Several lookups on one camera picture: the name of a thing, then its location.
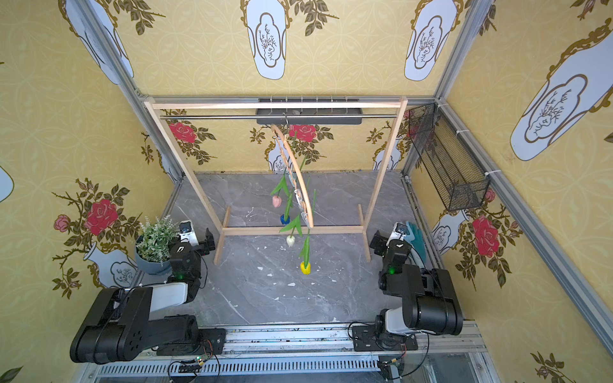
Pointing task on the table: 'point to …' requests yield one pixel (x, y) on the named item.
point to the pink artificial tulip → (277, 201)
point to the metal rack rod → (276, 116)
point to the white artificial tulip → (295, 223)
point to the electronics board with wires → (193, 365)
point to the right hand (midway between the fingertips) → (390, 233)
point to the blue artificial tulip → (282, 219)
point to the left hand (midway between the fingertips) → (197, 230)
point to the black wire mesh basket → (458, 178)
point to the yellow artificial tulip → (306, 267)
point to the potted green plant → (152, 251)
